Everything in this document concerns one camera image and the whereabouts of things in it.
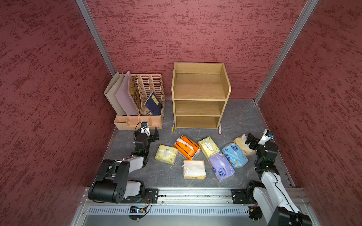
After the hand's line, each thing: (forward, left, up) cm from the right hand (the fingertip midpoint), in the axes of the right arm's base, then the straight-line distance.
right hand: (254, 136), depth 84 cm
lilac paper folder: (+26, +83, +11) cm, 88 cm away
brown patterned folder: (+34, +79, +8) cm, 86 cm away
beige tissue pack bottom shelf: (+2, +5, -9) cm, 11 cm away
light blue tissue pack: (-8, +12, -8) cm, 16 cm away
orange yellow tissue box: (-17, +38, -6) cm, 42 cm away
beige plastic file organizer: (+44, +73, -1) cm, 85 cm away
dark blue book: (+29, +66, 0) cm, 72 cm away
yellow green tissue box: (-8, +54, -5) cm, 55 cm away
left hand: (+8, +67, -1) cm, 67 cm away
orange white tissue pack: (-4, +42, -4) cm, 42 cm away
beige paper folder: (+24, +88, +19) cm, 93 cm away
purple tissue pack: (-15, +22, -6) cm, 28 cm away
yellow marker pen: (+14, +52, -10) cm, 55 cm away
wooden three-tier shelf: (+21, +33, +20) cm, 44 cm away
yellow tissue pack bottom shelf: (-4, +28, -6) cm, 29 cm away
